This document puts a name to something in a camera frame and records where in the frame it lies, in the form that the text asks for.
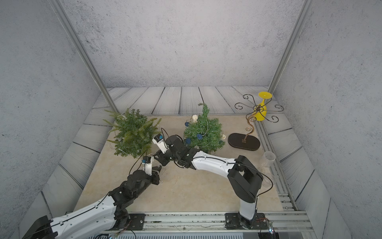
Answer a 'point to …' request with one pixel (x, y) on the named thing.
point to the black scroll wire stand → (240, 141)
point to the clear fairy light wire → (126, 118)
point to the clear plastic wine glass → (266, 160)
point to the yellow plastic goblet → (260, 110)
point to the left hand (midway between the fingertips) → (163, 168)
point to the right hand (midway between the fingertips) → (155, 155)
